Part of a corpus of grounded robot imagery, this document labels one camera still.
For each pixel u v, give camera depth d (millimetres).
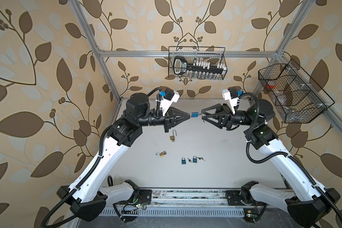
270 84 866
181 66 845
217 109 547
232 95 468
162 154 909
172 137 980
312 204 361
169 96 445
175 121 510
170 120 462
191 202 737
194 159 870
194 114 525
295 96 749
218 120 519
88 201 365
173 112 488
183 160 869
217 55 911
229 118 481
